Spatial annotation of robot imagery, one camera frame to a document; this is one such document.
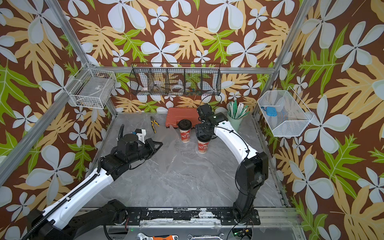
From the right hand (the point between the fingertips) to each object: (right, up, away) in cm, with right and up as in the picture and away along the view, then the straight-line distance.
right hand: (203, 130), depth 86 cm
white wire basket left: (-65, +25, 0) cm, 70 cm away
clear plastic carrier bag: (-18, -14, -11) cm, 25 cm away
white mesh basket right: (+47, +7, -8) cm, 48 cm away
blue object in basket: (+40, +11, 0) cm, 41 cm away
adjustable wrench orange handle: (-21, -49, -18) cm, 57 cm away
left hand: (-20, -5, -13) cm, 25 cm away
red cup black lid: (-11, +2, +5) cm, 12 cm away
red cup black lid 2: (0, -7, 0) cm, 7 cm away
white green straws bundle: (+24, +13, +15) cm, 32 cm away
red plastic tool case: (-20, +12, +32) cm, 40 cm away
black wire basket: (-17, +34, +11) cm, 40 cm away
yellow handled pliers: (-37, +6, +28) cm, 47 cm away
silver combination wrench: (-7, -50, -17) cm, 53 cm away
